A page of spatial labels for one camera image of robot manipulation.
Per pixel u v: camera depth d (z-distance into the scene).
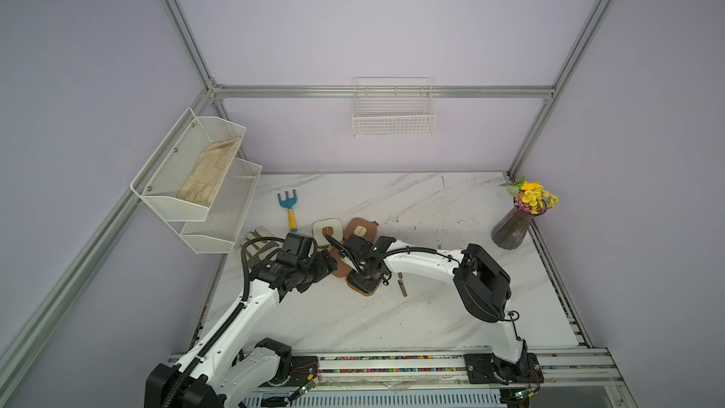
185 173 0.77
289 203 1.11
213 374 0.40
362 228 1.01
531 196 0.81
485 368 0.73
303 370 0.74
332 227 1.01
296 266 0.60
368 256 0.65
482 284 0.50
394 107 0.95
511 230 0.91
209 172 0.80
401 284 0.90
